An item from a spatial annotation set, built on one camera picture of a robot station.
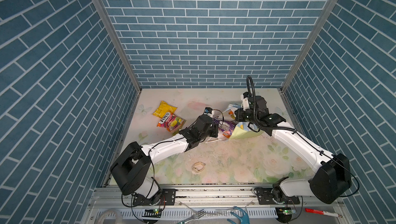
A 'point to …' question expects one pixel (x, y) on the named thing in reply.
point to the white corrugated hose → (116, 213)
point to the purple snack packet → (225, 125)
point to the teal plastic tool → (244, 219)
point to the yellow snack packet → (163, 108)
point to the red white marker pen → (323, 212)
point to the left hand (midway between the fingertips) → (219, 125)
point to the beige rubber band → (197, 162)
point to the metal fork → (199, 214)
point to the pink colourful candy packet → (171, 122)
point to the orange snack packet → (227, 133)
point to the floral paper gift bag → (241, 129)
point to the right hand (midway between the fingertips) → (233, 109)
